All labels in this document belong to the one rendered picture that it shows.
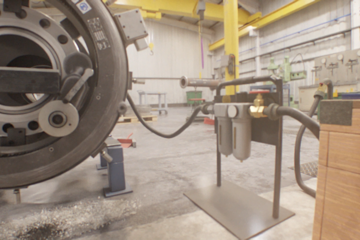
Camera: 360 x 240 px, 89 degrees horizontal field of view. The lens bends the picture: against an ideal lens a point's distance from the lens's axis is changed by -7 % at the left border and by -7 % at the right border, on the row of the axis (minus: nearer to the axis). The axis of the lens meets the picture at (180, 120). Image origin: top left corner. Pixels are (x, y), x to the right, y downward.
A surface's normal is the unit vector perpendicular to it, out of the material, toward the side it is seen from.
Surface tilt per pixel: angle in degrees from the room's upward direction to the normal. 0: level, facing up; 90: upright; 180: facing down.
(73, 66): 90
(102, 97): 90
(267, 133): 90
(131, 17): 90
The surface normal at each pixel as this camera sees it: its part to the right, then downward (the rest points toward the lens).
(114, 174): 0.47, 0.07
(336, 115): -0.89, 0.07
